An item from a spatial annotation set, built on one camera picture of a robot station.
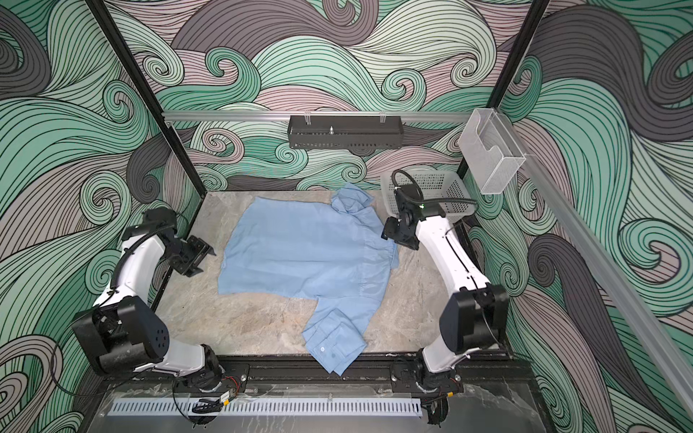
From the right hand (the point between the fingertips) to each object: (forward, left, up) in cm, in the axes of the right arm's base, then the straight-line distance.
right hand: (394, 237), depth 84 cm
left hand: (-6, +58, -2) cm, 58 cm away
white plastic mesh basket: (+37, -29, -14) cm, 49 cm away
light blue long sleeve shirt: (+3, +18, -15) cm, 24 cm away
